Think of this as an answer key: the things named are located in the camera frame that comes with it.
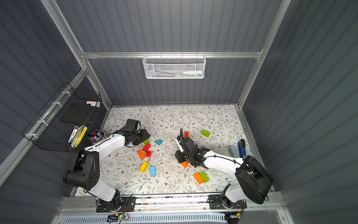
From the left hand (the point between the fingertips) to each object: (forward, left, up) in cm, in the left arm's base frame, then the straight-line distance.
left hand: (146, 136), depth 92 cm
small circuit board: (-44, +11, -10) cm, 46 cm away
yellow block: (-18, 0, -6) cm, 19 cm away
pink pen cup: (-3, +30, +4) cm, 31 cm away
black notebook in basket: (+2, +35, +21) cm, 41 cm away
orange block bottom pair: (-25, -33, -6) cm, 42 cm away
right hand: (-13, -21, 0) cm, 25 cm away
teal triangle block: (0, -7, -7) cm, 10 cm away
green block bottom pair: (-25, -37, -5) cm, 45 cm away
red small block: (-10, -1, -6) cm, 12 cm away
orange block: (-10, +3, -6) cm, 12 cm away
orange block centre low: (-18, -25, -5) cm, 31 cm away
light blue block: (-21, -6, -6) cm, 23 cm away
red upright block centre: (+6, -27, -8) cm, 29 cm away
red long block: (-5, 0, -6) cm, 8 cm away
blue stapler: (-8, -63, -4) cm, 64 cm away
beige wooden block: (-7, +3, +1) cm, 8 cm away
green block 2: (+7, -42, -7) cm, 43 cm away
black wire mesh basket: (-6, +40, +20) cm, 45 cm away
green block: (-2, +1, -4) cm, 4 cm away
